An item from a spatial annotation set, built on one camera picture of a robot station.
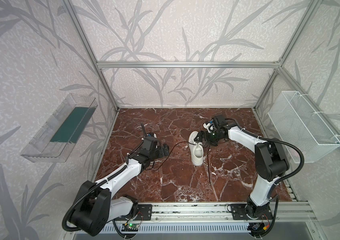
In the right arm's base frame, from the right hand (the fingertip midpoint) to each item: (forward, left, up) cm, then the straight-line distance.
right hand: (199, 137), depth 93 cm
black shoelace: (-3, +4, -3) cm, 5 cm away
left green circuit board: (-46, +37, -10) cm, 59 cm away
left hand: (-6, +21, +2) cm, 22 cm away
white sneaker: (-7, +2, -3) cm, 8 cm away
